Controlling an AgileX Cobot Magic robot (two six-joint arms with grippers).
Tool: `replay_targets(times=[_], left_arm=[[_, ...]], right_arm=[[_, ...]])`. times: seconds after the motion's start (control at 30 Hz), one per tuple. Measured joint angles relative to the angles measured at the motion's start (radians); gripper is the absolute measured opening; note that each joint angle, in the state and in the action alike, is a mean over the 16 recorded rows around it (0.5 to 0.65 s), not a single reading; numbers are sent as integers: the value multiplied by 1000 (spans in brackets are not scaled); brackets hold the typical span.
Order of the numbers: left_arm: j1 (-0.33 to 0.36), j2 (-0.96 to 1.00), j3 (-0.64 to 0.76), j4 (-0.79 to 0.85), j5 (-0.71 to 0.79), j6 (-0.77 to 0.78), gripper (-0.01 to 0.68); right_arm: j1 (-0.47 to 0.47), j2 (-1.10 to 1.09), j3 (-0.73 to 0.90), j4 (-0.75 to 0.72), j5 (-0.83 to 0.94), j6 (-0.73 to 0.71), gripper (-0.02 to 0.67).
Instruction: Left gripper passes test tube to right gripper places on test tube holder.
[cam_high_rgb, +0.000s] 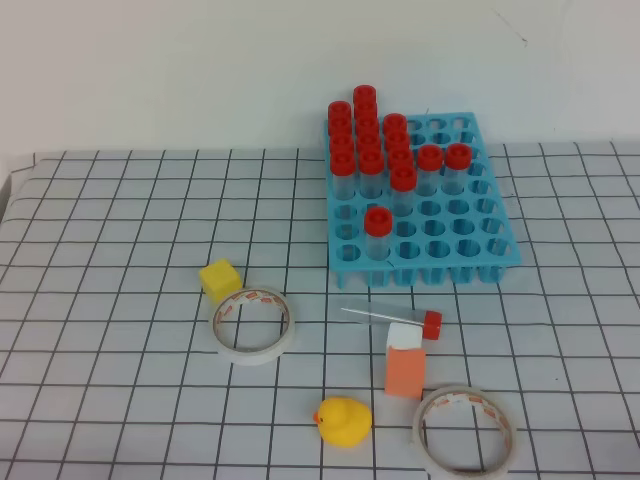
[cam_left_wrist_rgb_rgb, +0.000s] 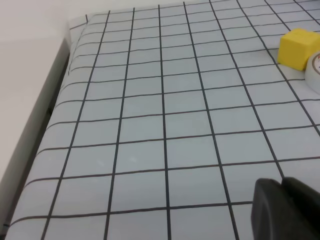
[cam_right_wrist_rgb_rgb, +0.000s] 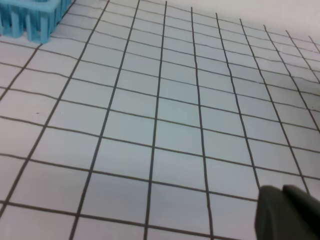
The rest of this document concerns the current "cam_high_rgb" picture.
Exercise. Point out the red-capped clear test tube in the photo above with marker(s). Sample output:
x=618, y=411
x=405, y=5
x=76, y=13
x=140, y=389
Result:
x=362, y=311

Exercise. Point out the front red-capped tube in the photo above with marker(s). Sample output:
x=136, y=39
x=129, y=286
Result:
x=378, y=224

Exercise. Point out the red-capped tube in rack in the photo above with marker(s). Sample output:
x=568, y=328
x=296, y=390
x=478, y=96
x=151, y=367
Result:
x=371, y=167
x=363, y=94
x=403, y=182
x=365, y=109
x=394, y=122
x=367, y=124
x=399, y=156
x=341, y=142
x=368, y=140
x=343, y=169
x=339, y=109
x=340, y=125
x=430, y=159
x=458, y=157
x=397, y=139

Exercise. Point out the blue test tube rack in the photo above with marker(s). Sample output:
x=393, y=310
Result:
x=459, y=237

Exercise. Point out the yellow foam cube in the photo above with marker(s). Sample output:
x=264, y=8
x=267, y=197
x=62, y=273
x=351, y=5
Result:
x=219, y=280

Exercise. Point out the white tape roll left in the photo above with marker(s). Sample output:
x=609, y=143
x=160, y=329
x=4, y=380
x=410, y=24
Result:
x=245, y=356

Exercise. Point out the white tape roll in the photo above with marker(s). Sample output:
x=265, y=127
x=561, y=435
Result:
x=476, y=399
x=245, y=356

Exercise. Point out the white foam cube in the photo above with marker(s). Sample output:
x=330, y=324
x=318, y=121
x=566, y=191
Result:
x=404, y=336

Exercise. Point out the orange foam block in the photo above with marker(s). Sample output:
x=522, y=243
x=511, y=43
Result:
x=405, y=372

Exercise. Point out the yellow rubber duck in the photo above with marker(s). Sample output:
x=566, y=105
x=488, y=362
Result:
x=343, y=422

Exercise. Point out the checkered white table cloth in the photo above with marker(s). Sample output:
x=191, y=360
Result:
x=110, y=369

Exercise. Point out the white tape roll right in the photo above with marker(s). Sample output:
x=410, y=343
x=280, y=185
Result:
x=476, y=399

